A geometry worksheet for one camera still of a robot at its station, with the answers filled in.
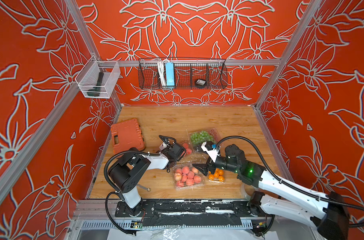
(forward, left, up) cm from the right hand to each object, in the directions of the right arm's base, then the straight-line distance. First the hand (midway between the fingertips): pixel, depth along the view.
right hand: (196, 155), depth 70 cm
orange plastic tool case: (+21, +45, -15) cm, 52 cm away
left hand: (+13, +16, -22) cm, 30 cm away
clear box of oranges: (-3, -13, -18) cm, 23 cm away
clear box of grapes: (+19, -4, -13) cm, 23 cm away
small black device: (+49, -4, +8) cm, 49 cm away
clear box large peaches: (-4, +4, -16) cm, 17 cm away
